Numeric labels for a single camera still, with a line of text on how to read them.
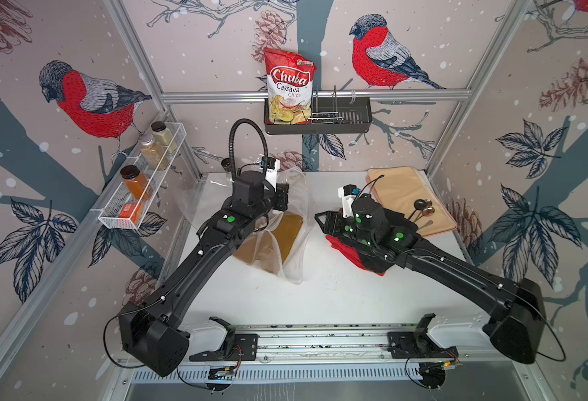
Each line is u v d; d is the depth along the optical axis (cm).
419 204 107
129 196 73
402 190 115
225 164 110
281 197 64
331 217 66
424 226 101
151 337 37
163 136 80
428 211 104
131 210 67
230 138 50
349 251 95
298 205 95
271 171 64
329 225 66
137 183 66
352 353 73
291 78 78
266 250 80
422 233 98
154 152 75
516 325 38
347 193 66
